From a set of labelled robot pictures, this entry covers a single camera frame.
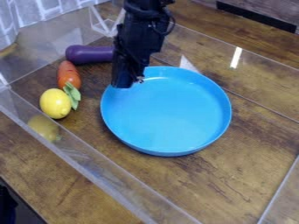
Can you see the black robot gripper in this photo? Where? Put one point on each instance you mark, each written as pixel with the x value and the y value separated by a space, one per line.
pixel 147 24

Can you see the blue round plastic tray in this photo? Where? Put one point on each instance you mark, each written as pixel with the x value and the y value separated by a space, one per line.
pixel 172 115

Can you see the orange toy carrot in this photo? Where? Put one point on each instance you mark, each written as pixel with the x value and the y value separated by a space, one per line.
pixel 69 82

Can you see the purple toy eggplant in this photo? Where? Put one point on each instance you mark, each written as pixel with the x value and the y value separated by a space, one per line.
pixel 83 54

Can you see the yellow toy lemon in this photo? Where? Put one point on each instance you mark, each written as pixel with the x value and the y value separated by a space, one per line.
pixel 55 103

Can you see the clear acrylic enclosure wall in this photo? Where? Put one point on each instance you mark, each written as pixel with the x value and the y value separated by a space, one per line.
pixel 88 180

